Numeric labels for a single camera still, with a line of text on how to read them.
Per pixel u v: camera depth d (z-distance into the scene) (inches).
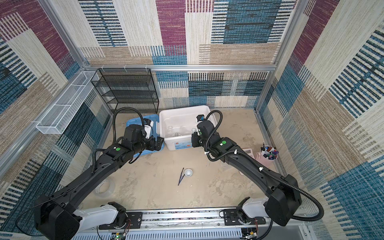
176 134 37.9
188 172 34.3
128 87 42.6
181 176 34.3
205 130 22.2
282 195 15.5
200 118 26.9
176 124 41.4
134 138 23.7
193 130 30.7
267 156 32.7
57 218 14.6
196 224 28.7
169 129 41.4
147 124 27.0
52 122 27.4
